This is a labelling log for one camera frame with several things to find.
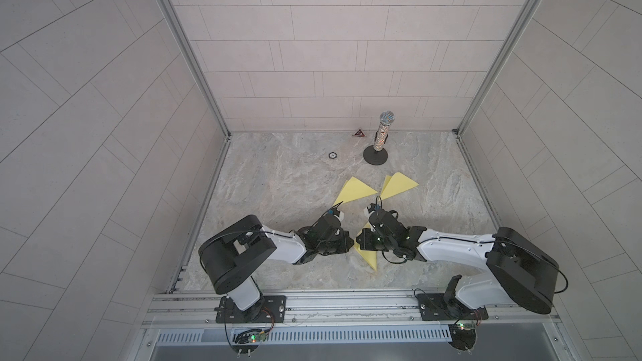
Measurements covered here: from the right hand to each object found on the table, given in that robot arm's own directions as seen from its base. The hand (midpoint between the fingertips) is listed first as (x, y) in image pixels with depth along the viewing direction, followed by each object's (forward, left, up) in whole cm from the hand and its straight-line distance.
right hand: (354, 242), depth 83 cm
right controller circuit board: (-27, -27, -3) cm, 38 cm away
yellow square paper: (-5, -5, +2) cm, 7 cm away
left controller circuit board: (-25, +31, +2) cm, 40 cm away
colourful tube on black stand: (+37, -13, +1) cm, 40 cm away
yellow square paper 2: (+20, -2, +2) cm, 20 cm away
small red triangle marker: (+51, -8, +2) cm, 51 cm away
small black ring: (+39, +5, +1) cm, 39 cm away
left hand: (0, -1, -2) cm, 2 cm away
